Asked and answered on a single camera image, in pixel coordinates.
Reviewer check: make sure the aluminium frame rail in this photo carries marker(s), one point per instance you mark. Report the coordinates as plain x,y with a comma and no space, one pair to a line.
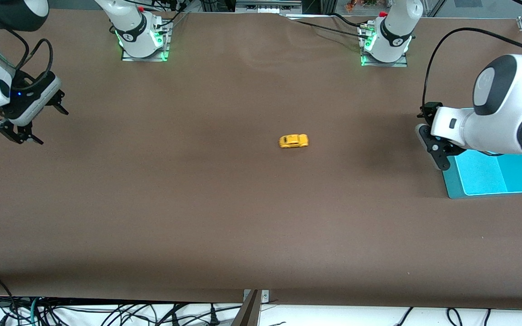
268,7

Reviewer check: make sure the small metal table bracket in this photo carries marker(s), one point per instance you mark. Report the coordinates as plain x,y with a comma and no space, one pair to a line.
265,296

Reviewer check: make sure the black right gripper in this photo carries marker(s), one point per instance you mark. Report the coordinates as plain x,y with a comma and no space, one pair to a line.
21,83

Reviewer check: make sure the cyan plastic bin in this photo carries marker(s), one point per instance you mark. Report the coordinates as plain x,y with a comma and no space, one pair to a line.
483,176

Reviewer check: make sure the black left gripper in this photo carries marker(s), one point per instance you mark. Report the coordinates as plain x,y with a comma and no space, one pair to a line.
429,110

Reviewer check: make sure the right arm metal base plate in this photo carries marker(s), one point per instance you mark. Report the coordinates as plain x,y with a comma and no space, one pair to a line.
152,59

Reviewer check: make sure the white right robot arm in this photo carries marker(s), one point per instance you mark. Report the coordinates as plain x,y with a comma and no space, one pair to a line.
134,27

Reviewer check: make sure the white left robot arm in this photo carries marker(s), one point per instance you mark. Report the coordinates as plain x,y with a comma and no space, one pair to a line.
394,31

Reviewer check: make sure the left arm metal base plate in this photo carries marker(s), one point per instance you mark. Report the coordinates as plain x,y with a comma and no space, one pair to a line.
397,64

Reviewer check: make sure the yellow beetle toy car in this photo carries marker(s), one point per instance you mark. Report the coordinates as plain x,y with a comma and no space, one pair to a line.
293,141

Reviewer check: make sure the dark wedge beam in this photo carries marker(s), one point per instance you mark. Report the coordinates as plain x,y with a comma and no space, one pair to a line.
248,314

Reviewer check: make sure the orange background object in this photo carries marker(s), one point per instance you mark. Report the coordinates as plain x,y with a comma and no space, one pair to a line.
365,4

